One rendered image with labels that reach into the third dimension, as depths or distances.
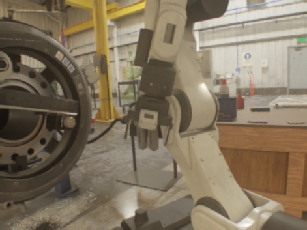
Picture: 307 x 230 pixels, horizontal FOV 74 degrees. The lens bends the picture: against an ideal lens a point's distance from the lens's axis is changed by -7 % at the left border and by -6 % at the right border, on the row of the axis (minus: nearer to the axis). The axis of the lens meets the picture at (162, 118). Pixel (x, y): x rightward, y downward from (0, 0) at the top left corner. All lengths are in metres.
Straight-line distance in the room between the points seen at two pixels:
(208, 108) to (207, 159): 0.16
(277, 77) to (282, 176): 10.02
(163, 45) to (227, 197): 0.45
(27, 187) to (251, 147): 1.03
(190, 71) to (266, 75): 10.47
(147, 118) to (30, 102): 0.58
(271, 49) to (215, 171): 10.68
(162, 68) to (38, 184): 0.76
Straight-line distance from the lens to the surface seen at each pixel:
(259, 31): 11.43
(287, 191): 1.23
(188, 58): 0.74
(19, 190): 1.02
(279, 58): 11.13
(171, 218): 0.86
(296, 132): 1.13
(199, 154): 0.67
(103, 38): 4.75
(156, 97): 0.55
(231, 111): 1.33
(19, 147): 1.13
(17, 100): 0.95
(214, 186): 0.66
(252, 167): 1.21
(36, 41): 1.05
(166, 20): 0.53
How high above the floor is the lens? 0.68
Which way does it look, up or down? 9 degrees down
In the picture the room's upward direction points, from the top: 3 degrees counter-clockwise
